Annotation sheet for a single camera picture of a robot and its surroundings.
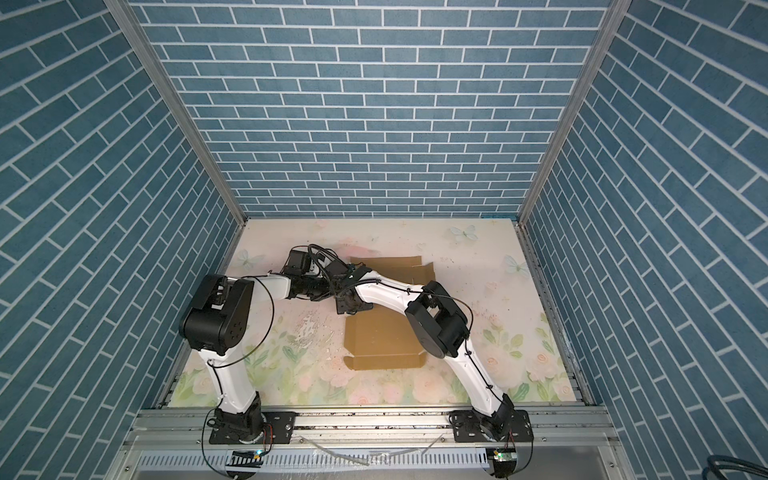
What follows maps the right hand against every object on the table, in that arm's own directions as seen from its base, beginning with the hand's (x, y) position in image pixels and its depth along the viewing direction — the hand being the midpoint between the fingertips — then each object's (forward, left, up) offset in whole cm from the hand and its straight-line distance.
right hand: (346, 304), depth 95 cm
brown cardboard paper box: (-10, -13, -2) cm, 16 cm away
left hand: (+6, +2, +1) cm, 6 cm away
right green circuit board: (-36, -47, -6) cm, 59 cm away
